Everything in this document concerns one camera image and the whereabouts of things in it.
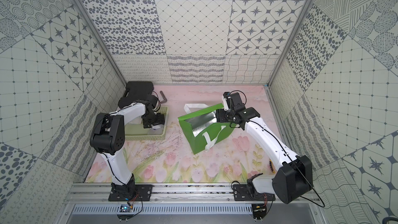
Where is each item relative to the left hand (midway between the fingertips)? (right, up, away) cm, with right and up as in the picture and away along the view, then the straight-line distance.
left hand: (158, 122), depth 98 cm
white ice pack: (+1, -3, -5) cm, 5 cm away
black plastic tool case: (-24, +21, +20) cm, 37 cm away
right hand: (+40, +6, -16) cm, 43 cm away
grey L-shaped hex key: (+1, +15, +13) cm, 20 cm away
